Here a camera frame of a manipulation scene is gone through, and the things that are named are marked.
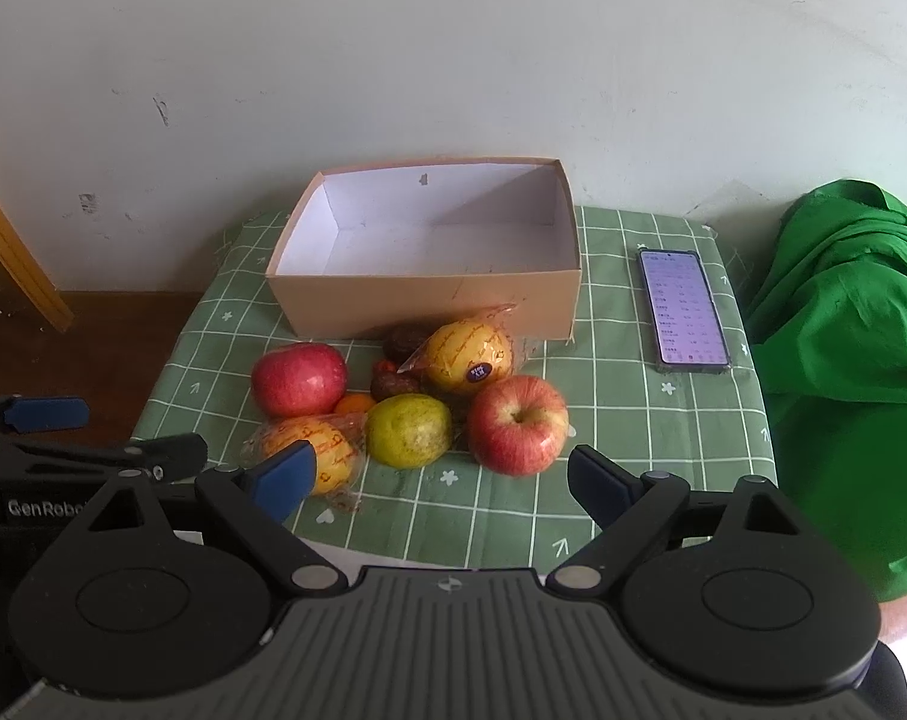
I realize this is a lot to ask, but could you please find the yellow wooden chair leg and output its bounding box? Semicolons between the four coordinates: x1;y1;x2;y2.
0;206;74;333

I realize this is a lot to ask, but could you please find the green checkered tablecloth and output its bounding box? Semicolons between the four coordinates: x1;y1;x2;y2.
134;206;774;571

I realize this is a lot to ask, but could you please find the smartphone in clear case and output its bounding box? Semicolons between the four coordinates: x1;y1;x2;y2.
637;249;732;372

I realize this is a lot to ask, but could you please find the wrapped yellow apple front left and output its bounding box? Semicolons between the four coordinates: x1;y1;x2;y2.
239;413;366;497

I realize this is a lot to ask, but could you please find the red apple right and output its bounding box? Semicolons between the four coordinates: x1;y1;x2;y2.
467;376;569;476

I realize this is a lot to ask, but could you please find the red apple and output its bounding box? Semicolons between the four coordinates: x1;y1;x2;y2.
250;343;348;418
467;376;569;476

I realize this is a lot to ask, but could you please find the red apple left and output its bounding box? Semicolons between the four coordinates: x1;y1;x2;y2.
250;343;348;418

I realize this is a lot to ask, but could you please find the small orange tangerine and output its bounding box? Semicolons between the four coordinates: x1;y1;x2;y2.
335;392;377;416

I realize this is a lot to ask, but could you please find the green fabric bag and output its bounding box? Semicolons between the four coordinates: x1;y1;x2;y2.
743;181;907;601

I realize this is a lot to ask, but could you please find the green-yellow pear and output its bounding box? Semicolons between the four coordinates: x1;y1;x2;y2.
366;394;454;470

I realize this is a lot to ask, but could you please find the dark red jujube lower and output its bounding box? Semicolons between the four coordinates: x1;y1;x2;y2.
369;359;421;401

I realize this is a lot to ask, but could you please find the wrapped yellow apple with sticker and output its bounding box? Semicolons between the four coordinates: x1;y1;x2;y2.
398;305;541;398

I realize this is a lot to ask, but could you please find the open cardboard box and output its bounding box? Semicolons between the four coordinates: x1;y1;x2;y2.
265;158;582;340

